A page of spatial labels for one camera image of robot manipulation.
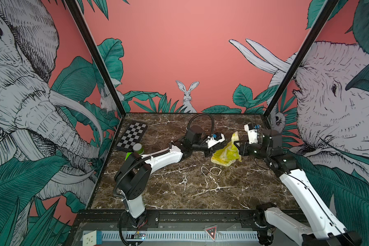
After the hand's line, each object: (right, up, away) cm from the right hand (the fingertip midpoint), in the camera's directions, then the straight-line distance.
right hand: (234, 140), depth 74 cm
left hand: (-4, -3, +4) cm, 6 cm away
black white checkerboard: (-61, 0, +30) cm, 68 cm away
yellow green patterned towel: (-1, -9, +7) cm, 11 cm away
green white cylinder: (-55, -6, +22) cm, 59 cm away
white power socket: (-64, -42, -9) cm, 77 cm away
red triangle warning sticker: (-11, -43, -3) cm, 44 cm away
